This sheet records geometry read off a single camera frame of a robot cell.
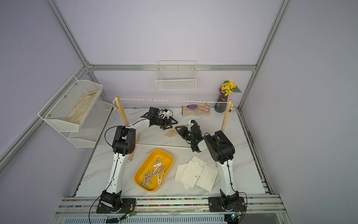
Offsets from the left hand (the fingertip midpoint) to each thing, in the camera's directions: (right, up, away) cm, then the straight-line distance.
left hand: (174, 125), depth 104 cm
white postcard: (-3, -5, -2) cm, 7 cm away
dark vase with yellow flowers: (+38, +26, -3) cm, 46 cm away
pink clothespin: (-9, -28, -20) cm, 36 cm away
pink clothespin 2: (-10, -23, -16) cm, 29 cm away
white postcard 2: (+11, -29, -20) cm, 37 cm away
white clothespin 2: (-10, -25, -17) cm, 32 cm away
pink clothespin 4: (-8, -26, -19) cm, 33 cm away
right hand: (+2, -3, -3) cm, 5 cm away
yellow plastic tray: (-16, -24, -18) cm, 34 cm away
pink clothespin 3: (-16, -30, -22) cm, 41 cm away
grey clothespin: (-14, -29, -20) cm, 38 cm away
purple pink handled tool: (+16, +16, +15) cm, 27 cm away
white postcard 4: (+4, -28, -19) cm, 35 cm away
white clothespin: (-8, -32, -22) cm, 40 cm away
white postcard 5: (+18, -24, -15) cm, 33 cm away
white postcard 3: (+7, -25, -17) cm, 31 cm away
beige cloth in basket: (-53, +14, -22) cm, 59 cm away
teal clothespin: (-16, -33, -24) cm, 44 cm away
